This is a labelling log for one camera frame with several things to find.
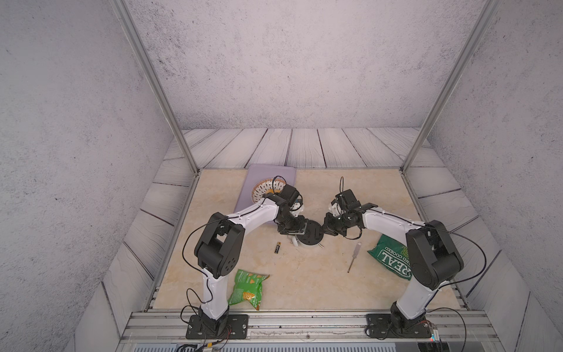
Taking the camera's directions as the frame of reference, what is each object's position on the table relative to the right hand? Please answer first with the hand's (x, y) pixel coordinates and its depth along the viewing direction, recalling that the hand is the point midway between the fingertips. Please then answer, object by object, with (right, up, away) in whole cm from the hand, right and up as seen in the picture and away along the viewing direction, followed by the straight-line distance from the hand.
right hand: (319, 229), depth 90 cm
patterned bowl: (-23, +17, +22) cm, 36 cm away
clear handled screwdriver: (+14, -10, +1) cm, 18 cm away
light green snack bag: (-27, -18, -12) cm, 34 cm away
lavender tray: (-30, +25, +31) cm, 50 cm away
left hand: (-5, -2, -1) cm, 6 cm away
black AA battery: (-17, -8, +1) cm, 19 cm away
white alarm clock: (-2, -2, +1) cm, 3 cm away
